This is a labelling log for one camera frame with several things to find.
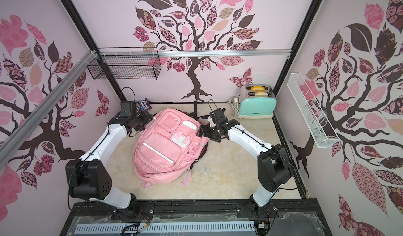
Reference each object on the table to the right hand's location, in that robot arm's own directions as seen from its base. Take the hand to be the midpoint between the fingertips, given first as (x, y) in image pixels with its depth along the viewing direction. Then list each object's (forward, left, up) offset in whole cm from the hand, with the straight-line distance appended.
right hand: (203, 137), depth 85 cm
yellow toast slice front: (+29, -39, +5) cm, 49 cm away
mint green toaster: (+26, -38, +1) cm, 46 cm away
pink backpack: (-4, +21, -3) cm, 22 cm away
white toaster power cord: (+35, -23, -7) cm, 43 cm away
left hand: (+9, +31, +5) cm, 32 cm away
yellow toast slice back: (+34, -37, +5) cm, 51 cm away
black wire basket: (+41, +47, +22) cm, 66 cm away
